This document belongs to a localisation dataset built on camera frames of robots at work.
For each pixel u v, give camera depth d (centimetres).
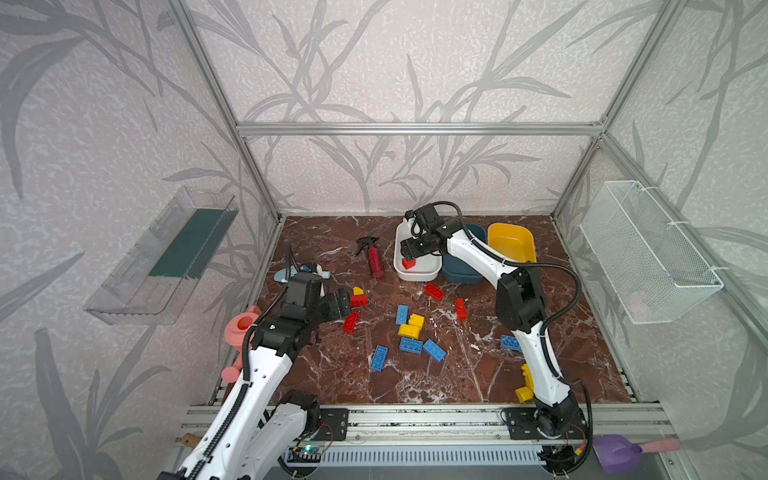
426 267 104
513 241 111
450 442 71
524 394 76
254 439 52
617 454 69
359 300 94
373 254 105
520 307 59
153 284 63
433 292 97
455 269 96
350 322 90
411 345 86
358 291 96
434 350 85
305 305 56
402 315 93
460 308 93
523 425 73
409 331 89
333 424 73
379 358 83
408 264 105
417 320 90
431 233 76
